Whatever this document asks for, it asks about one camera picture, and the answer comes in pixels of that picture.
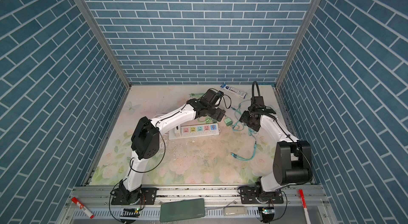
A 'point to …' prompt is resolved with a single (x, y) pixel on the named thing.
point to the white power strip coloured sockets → (195, 130)
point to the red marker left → (82, 207)
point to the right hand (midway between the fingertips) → (244, 119)
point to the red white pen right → (305, 206)
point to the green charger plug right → (228, 121)
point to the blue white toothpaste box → (233, 91)
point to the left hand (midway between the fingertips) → (219, 111)
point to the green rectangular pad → (173, 210)
